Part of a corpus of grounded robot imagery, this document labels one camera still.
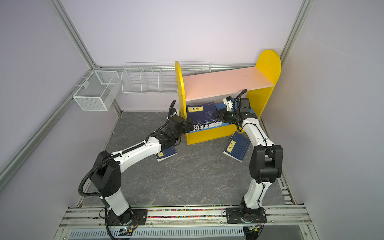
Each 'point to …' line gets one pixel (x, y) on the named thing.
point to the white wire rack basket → (156, 77)
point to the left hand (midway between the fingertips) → (189, 123)
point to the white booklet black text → (201, 127)
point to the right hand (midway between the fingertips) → (214, 116)
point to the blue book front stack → (196, 122)
